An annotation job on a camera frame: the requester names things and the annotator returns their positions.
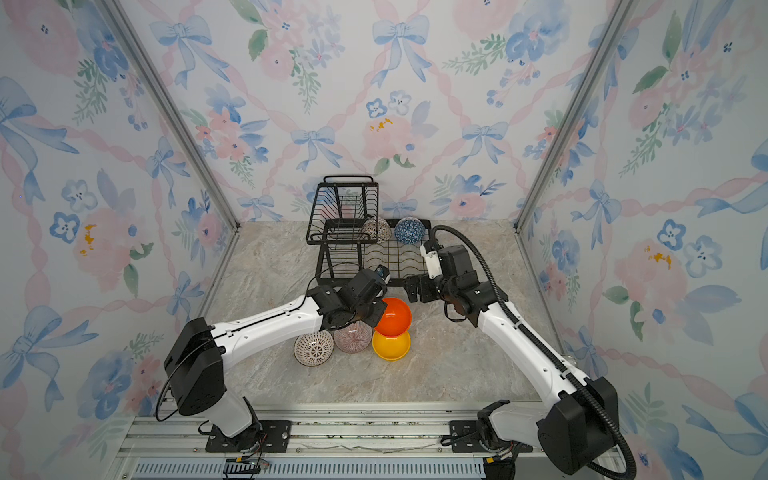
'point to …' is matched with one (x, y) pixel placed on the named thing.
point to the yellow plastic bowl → (391, 348)
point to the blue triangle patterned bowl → (409, 230)
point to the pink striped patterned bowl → (354, 337)
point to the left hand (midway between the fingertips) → (380, 303)
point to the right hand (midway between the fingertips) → (419, 278)
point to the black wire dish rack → (345, 223)
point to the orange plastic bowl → (395, 318)
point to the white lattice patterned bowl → (315, 348)
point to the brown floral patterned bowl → (376, 229)
